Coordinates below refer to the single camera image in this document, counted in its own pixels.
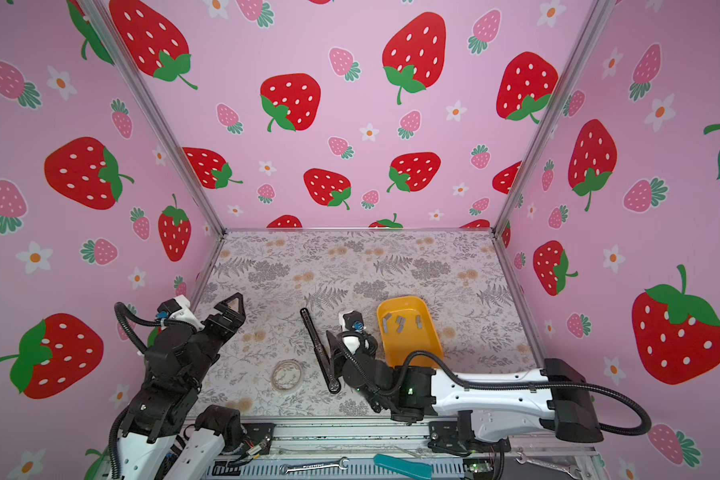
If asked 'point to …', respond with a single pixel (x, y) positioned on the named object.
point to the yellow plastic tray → (407, 325)
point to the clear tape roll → (285, 374)
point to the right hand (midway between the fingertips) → (332, 330)
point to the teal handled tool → (417, 469)
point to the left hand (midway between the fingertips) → (234, 302)
